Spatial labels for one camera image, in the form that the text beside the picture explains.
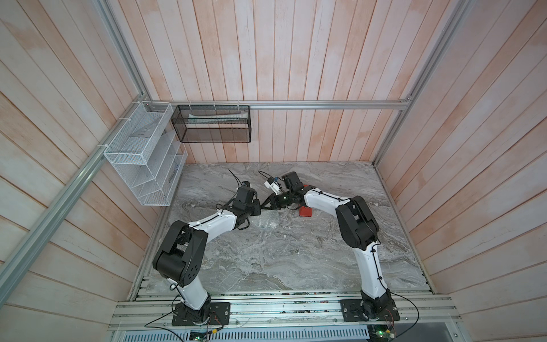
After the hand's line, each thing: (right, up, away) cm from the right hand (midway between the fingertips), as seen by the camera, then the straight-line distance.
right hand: (261, 207), depth 95 cm
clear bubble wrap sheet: (+3, -5, -4) cm, 7 cm away
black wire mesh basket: (-24, +41, +9) cm, 48 cm away
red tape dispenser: (+20, -3, +3) cm, 21 cm away
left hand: (-2, 0, +1) cm, 2 cm away
